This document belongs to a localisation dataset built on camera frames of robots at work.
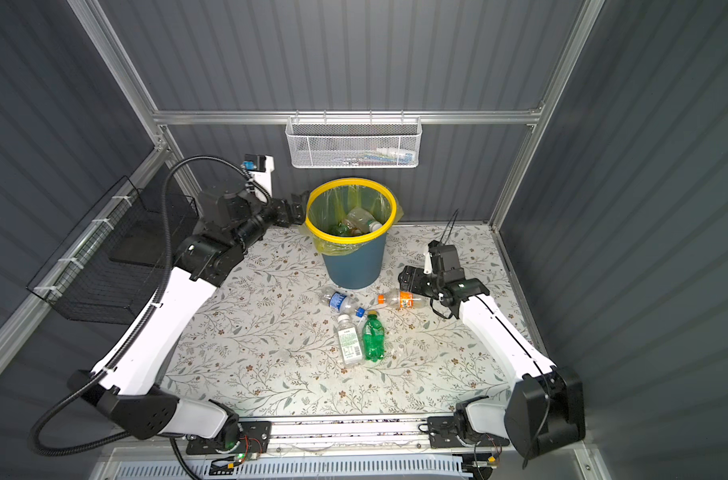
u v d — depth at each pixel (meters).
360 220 0.93
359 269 1.04
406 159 0.89
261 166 0.53
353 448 0.73
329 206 0.95
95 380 0.38
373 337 0.87
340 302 0.93
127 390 0.39
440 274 0.63
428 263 0.75
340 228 0.96
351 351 0.84
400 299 0.94
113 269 0.72
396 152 0.91
